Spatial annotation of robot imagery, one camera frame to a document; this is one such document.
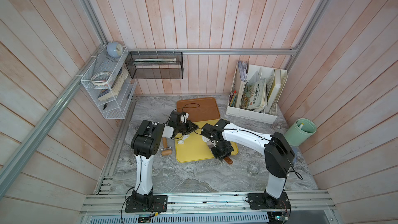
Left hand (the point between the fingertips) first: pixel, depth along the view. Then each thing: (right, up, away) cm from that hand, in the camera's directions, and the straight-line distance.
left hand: (198, 128), depth 100 cm
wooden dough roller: (-19, -12, -10) cm, 25 cm away
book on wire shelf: (-43, +21, -26) cm, 54 cm away
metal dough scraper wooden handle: (+14, -11, -30) cm, 35 cm away
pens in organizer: (+22, +19, -2) cm, 29 cm away
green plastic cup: (+57, +1, -17) cm, 60 cm away
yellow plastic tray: (-4, -10, -8) cm, 13 cm away
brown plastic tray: (+1, +12, +13) cm, 18 cm away
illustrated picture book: (+36, +22, -3) cm, 42 cm away
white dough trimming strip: (-10, -7, -8) cm, 15 cm away
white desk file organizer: (+47, +30, -9) cm, 56 cm away
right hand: (+12, -14, -18) cm, 26 cm away
